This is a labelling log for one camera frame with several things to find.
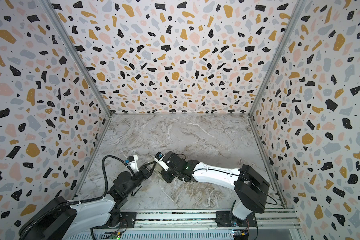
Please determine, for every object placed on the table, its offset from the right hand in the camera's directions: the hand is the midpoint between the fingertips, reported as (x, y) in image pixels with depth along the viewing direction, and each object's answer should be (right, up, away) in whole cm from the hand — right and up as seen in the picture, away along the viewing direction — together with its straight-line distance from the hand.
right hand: (159, 170), depth 78 cm
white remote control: (-1, 0, +1) cm, 2 cm away
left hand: (-2, +4, +1) cm, 5 cm away
